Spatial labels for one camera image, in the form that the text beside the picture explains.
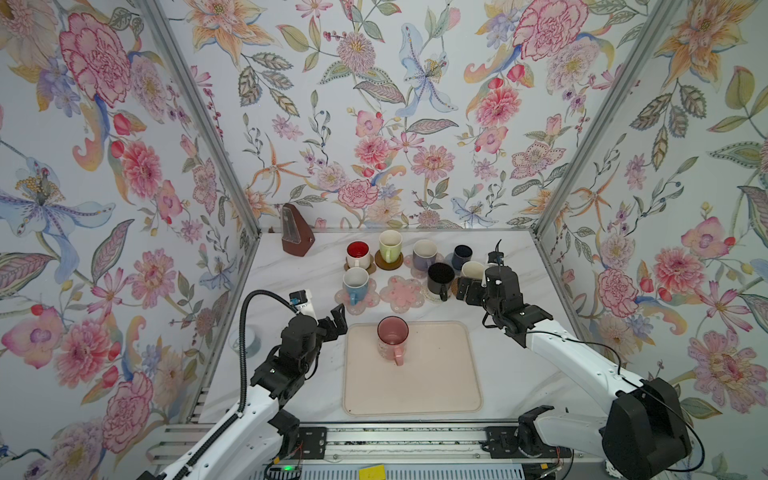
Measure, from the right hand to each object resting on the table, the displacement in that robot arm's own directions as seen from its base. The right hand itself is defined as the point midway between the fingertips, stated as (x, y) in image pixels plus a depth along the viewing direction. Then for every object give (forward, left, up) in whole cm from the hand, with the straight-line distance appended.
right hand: (472, 280), depth 86 cm
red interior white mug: (+18, +36, -10) cm, 41 cm away
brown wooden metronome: (+23, +58, -8) cm, 63 cm away
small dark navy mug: (+18, -1, -8) cm, 20 cm away
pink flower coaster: (+2, +30, -16) cm, 34 cm away
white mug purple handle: (+21, +12, -13) cm, 27 cm away
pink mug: (-12, +23, -12) cm, 29 cm away
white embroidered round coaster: (+3, +8, -15) cm, 17 cm away
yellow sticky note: (-46, +26, -13) cm, 54 cm away
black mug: (+6, +8, -7) cm, 12 cm away
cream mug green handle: (+20, +24, -6) cm, 32 cm away
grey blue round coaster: (+20, +3, -15) cm, 25 cm away
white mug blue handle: (+7, +35, -11) cm, 38 cm away
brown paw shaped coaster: (+16, +31, -16) cm, 38 cm away
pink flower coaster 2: (+6, +20, -17) cm, 27 cm away
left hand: (-12, +38, 0) cm, 39 cm away
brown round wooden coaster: (+17, +25, -15) cm, 34 cm away
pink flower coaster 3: (+13, +13, -15) cm, 24 cm away
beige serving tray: (-21, +9, -20) cm, 30 cm away
